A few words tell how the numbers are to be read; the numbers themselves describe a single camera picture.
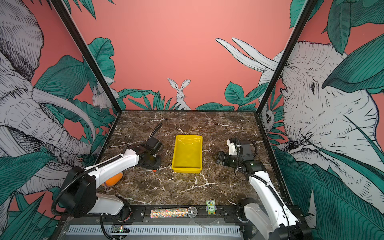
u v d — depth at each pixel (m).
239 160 0.60
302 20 0.73
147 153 0.64
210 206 0.76
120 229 0.70
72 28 0.76
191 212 0.71
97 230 0.70
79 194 0.42
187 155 0.95
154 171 0.85
